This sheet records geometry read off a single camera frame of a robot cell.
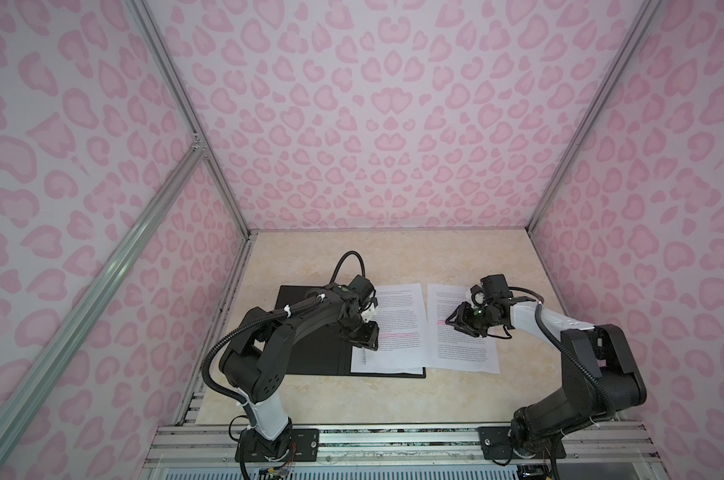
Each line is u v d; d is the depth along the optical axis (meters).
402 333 0.93
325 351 0.88
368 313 0.83
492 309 0.71
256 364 0.47
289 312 0.51
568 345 0.46
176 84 0.79
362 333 0.77
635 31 0.72
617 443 0.75
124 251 0.64
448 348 0.90
